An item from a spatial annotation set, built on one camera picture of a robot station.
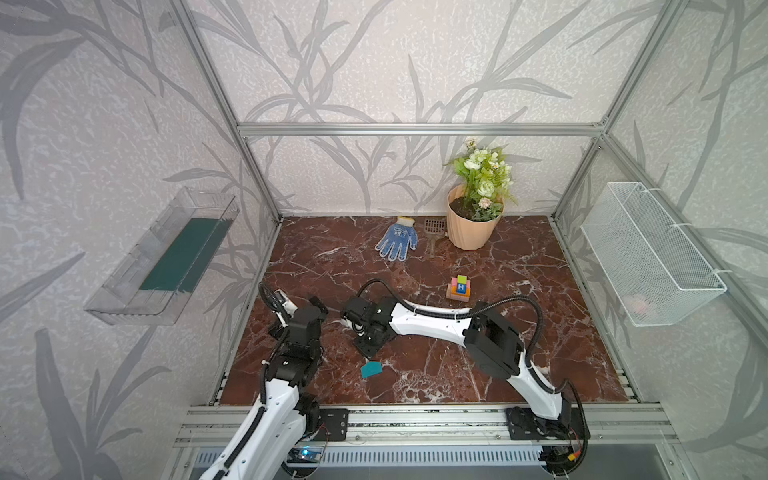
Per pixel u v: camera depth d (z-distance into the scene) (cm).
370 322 66
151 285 62
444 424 75
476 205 102
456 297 95
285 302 68
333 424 74
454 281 96
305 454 71
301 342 61
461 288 94
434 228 115
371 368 82
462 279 96
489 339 55
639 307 73
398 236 115
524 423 73
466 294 95
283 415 53
